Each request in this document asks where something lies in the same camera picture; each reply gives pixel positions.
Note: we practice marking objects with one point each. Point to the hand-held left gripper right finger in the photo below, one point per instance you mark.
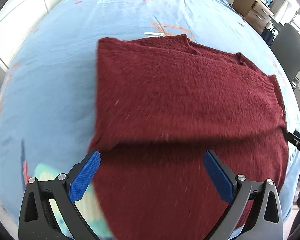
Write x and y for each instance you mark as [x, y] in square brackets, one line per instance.
[218, 177]

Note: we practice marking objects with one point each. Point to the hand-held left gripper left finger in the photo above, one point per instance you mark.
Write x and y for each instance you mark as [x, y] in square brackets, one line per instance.
[83, 177]

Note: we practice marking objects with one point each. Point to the dark red knit sweater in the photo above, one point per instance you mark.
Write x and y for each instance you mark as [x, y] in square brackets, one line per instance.
[180, 105]

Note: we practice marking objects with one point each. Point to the black office chair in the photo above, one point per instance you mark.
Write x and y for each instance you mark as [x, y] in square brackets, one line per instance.
[291, 52]

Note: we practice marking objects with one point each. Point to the blue printed bed sheet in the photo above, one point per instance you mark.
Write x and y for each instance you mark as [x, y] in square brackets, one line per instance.
[60, 55]

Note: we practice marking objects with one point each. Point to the wooden drawer cabinet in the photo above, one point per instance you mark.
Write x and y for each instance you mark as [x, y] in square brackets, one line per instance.
[260, 17]

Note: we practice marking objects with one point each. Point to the large cardboard box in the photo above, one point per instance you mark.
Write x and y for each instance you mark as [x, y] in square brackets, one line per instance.
[243, 3]

